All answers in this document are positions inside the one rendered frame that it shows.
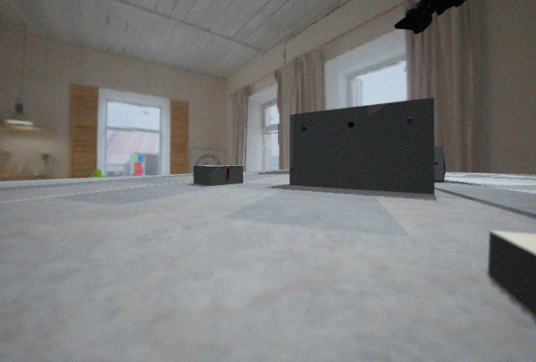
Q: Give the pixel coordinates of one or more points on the dark grey rectangular panel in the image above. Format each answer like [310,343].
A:
[381,147]

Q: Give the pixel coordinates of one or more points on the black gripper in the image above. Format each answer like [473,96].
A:
[418,17]

